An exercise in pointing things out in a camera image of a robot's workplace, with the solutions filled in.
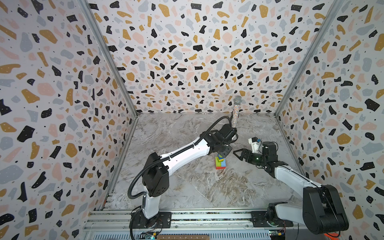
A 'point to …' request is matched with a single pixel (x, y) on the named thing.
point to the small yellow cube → (221, 160)
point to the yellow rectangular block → (220, 155)
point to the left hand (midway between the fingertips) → (227, 146)
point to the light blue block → (223, 163)
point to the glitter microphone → (237, 100)
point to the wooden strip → (183, 237)
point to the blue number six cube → (221, 158)
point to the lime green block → (218, 163)
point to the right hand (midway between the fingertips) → (237, 151)
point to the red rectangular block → (221, 167)
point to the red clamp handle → (332, 237)
